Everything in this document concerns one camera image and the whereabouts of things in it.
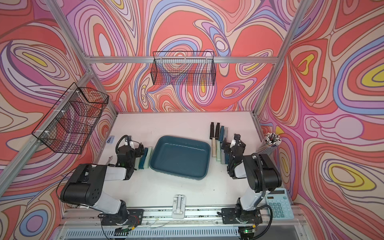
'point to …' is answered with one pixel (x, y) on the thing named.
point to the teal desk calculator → (280, 204)
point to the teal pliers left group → (141, 162)
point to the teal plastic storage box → (181, 157)
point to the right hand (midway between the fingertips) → (232, 142)
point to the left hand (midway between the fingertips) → (135, 144)
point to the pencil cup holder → (272, 140)
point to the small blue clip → (110, 139)
